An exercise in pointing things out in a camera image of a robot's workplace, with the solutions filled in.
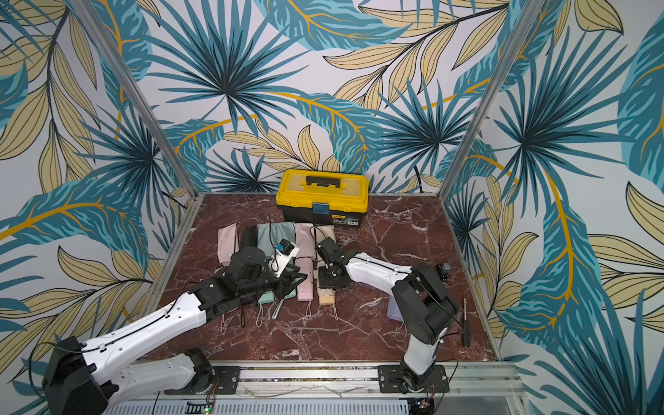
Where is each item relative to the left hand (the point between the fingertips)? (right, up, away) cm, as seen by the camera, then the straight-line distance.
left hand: (301, 277), depth 74 cm
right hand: (+6, -5, +17) cm, 19 cm away
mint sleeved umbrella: (-7, -3, -10) cm, 12 cm away
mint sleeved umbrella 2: (-2, -4, -5) cm, 7 cm away
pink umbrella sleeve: (-32, +7, +27) cm, 42 cm away
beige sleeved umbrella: (+7, -9, +14) cm, 18 cm away
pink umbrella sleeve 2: (-2, +9, +28) cm, 30 cm away
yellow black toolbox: (+7, +25, +23) cm, 35 cm away
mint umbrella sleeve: (-17, +9, +30) cm, 36 cm away
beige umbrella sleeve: (+5, +12, +31) cm, 33 cm away
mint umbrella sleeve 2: (-10, +12, +29) cm, 33 cm away
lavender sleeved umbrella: (+29, -13, +10) cm, 33 cm away
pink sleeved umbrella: (0, -8, +14) cm, 16 cm away
